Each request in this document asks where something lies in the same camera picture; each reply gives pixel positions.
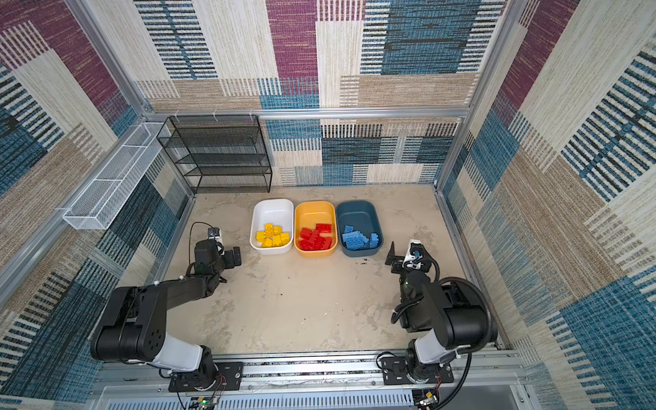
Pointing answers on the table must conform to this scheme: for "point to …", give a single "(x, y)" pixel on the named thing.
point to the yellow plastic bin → (307, 215)
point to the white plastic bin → (279, 212)
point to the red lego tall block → (306, 233)
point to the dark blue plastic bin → (364, 216)
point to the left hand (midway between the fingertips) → (225, 248)
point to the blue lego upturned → (361, 237)
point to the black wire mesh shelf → (219, 154)
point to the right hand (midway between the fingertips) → (410, 247)
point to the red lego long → (326, 243)
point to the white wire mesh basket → (100, 202)
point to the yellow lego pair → (268, 230)
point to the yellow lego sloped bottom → (278, 230)
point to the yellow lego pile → (276, 241)
